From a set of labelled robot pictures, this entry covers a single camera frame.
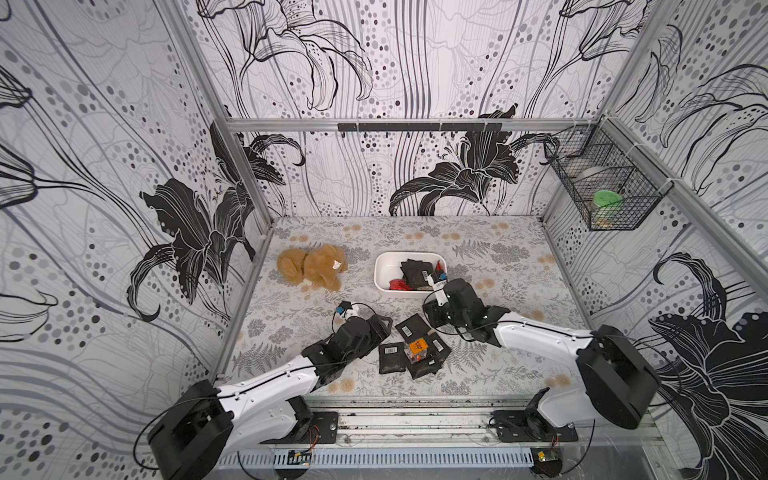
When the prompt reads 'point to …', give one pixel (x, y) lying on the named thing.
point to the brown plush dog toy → (321, 267)
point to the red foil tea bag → (399, 284)
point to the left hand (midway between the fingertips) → (391, 333)
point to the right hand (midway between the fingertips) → (426, 303)
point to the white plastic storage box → (387, 268)
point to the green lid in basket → (607, 199)
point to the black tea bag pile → (420, 353)
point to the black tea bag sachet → (412, 269)
